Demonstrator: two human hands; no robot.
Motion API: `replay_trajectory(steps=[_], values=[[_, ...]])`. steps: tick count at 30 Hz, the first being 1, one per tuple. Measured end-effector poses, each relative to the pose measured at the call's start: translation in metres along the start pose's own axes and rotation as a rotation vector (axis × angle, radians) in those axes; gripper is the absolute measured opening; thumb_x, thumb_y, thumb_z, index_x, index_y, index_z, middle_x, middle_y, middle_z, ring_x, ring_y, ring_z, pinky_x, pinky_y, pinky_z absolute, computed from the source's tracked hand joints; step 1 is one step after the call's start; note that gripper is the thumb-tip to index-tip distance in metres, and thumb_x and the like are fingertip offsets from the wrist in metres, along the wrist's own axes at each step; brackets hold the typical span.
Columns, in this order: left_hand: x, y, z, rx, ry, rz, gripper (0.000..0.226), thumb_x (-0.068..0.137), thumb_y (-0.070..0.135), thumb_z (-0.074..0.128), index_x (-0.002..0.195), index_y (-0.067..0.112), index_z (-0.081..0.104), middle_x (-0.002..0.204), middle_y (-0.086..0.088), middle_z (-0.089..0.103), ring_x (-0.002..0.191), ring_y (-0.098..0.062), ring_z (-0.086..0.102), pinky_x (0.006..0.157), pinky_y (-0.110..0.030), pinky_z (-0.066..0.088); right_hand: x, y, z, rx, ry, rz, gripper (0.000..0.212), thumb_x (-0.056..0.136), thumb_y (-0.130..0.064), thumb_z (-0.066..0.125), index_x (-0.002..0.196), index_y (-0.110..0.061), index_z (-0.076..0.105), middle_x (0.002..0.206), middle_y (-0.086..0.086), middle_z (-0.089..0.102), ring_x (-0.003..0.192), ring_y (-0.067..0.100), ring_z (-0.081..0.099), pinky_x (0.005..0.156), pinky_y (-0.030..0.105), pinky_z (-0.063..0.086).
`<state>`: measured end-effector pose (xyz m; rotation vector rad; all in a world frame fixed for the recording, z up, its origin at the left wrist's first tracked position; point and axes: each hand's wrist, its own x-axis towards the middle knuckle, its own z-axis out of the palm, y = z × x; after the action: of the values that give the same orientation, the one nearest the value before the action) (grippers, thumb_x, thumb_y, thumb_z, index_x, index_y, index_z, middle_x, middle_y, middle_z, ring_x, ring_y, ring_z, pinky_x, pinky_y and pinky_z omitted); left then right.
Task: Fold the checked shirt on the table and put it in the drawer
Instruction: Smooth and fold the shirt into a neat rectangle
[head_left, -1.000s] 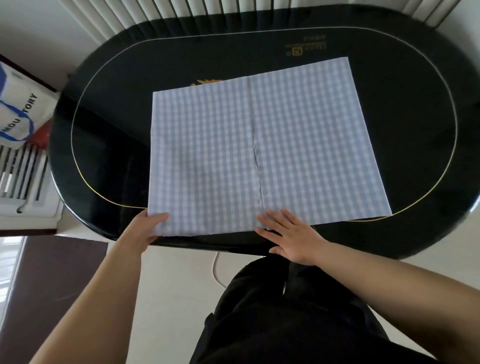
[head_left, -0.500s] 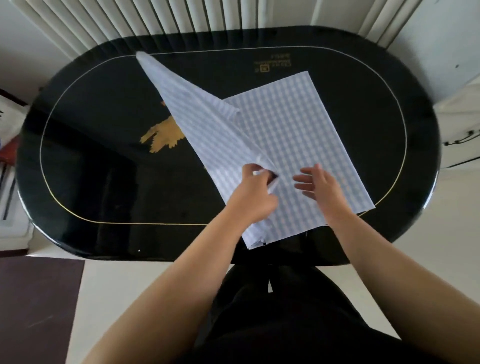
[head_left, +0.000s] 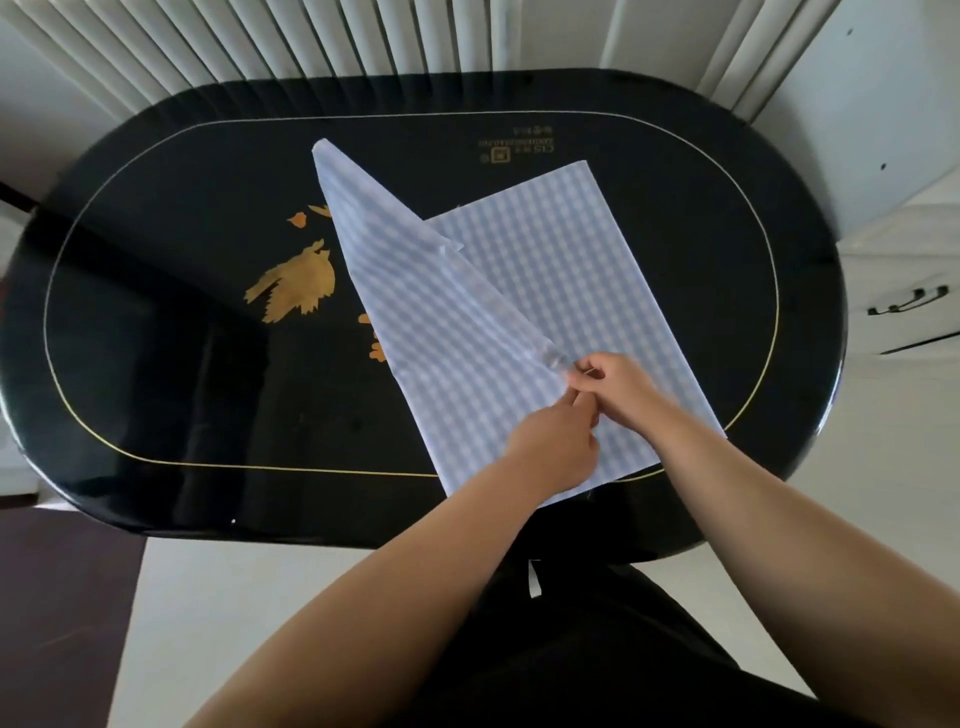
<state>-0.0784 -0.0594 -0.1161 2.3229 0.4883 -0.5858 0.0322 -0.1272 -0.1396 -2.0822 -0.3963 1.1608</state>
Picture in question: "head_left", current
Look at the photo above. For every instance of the person's left hand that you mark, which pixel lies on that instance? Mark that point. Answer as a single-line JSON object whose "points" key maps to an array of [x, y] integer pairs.
{"points": [[555, 450]]}

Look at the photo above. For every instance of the person's right hand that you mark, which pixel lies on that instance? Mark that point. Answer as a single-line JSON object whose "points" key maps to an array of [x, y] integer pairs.
{"points": [[626, 394]]}

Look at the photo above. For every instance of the blue checked cloth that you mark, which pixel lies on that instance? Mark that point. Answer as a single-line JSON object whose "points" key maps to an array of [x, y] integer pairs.
{"points": [[450, 337]]}

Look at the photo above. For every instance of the person's left forearm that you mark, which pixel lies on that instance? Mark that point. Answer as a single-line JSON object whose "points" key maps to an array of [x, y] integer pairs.
{"points": [[375, 630]]}

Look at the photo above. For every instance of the person's right forearm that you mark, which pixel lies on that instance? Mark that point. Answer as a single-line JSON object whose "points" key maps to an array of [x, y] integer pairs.
{"points": [[825, 570]]}

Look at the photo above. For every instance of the person's black clothing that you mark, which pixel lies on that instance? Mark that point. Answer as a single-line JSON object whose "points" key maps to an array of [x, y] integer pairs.
{"points": [[600, 660]]}

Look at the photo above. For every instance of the white pipe with valve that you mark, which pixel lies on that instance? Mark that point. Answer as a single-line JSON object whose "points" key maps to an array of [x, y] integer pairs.
{"points": [[613, 30]]}

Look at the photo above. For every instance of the white cabinet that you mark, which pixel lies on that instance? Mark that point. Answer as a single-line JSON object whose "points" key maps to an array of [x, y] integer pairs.
{"points": [[862, 112]]}

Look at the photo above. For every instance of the white column radiator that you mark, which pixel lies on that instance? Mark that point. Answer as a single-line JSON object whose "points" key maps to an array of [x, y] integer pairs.
{"points": [[262, 37], [765, 52]]}

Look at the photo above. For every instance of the black oval table gold print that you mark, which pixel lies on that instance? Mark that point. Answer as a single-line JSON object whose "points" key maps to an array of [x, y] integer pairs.
{"points": [[187, 375]]}

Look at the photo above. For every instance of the dark brown floor mat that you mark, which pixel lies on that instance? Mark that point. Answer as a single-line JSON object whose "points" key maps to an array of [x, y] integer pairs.
{"points": [[60, 622]]}

